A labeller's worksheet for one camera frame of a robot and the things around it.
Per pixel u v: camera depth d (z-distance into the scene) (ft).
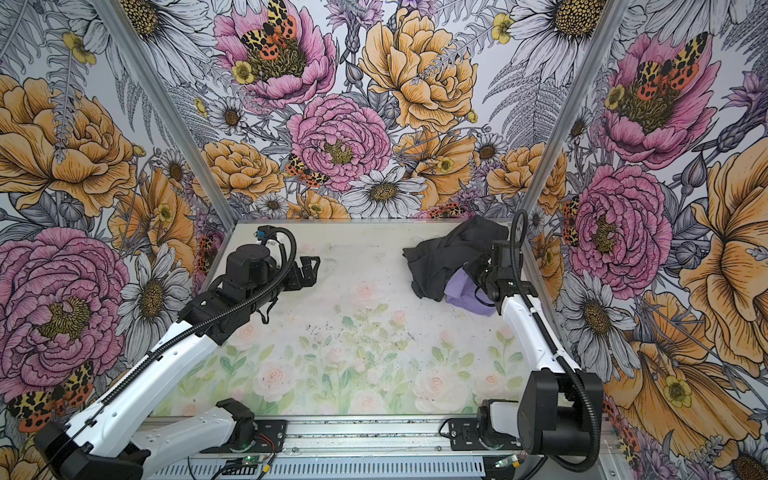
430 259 3.17
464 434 2.44
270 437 2.40
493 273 2.13
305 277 2.13
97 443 1.24
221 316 1.53
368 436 2.50
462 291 2.98
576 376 1.35
